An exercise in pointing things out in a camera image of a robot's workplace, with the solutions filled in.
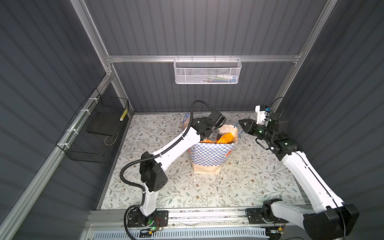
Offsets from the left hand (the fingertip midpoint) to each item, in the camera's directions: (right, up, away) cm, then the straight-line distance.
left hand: (210, 131), depth 81 cm
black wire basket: (-59, -1, -8) cm, 60 cm away
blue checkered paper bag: (-1, -14, -4) cm, 14 cm away
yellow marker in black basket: (-48, +10, +2) cm, 50 cm away
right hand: (+15, +5, -8) cm, 17 cm away
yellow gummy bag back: (+8, -4, -2) cm, 9 cm away
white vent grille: (+22, -48, -12) cm, 54 cm away
